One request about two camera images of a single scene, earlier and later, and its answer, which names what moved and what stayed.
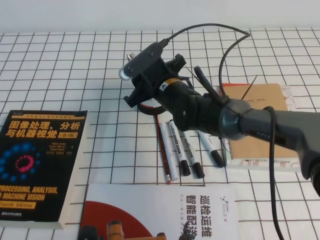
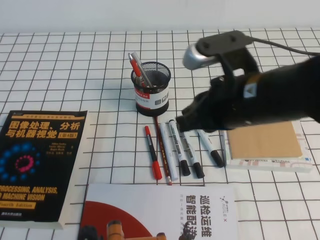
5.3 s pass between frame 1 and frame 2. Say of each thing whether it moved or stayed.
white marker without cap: stayed
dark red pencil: stayed
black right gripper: moved
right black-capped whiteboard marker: stayed
